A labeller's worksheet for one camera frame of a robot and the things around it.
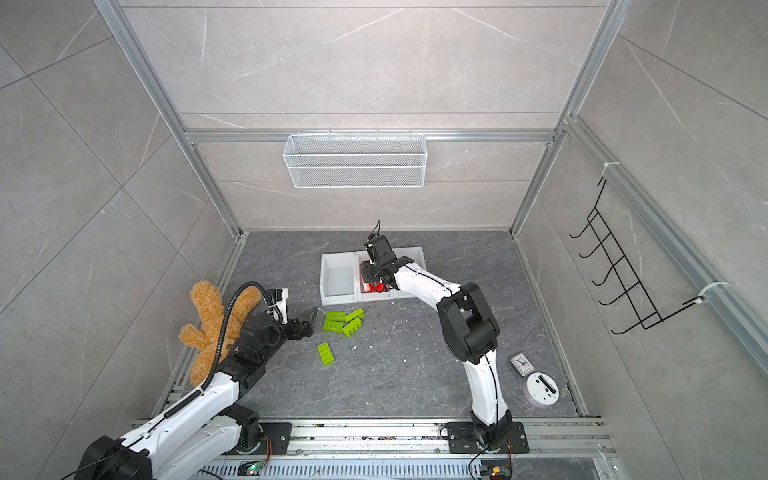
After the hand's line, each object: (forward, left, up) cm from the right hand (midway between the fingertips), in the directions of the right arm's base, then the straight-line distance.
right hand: (369, 266), depth 98 cm
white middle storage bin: (+5, +2, 0) cm, 5 cm away
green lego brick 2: (-17, +12, -8) cm, 22 cm away
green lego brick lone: (-27, +12, -7) cm, 30 cm away
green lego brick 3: (-14, +4, -7) cm, 16 cm away
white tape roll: (-38, -47, -7) cm, 61 cm away
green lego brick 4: (-19, +5, -6) cm, 20 cm away
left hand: (-16, +19, +5) cm, 25 cm away
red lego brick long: (-5, -3, -6) cm, 8 cm away
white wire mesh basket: (+30, +4, +21) cm, 37 cm away
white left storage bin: (+3, +12, -10) cm, 16 cm away
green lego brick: (-14, +11, -8) cm, 19 cm away
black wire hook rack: (-27, -61, +21) cm, 70 cm away
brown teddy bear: (-25, +45, +1) cm, 52 cm away
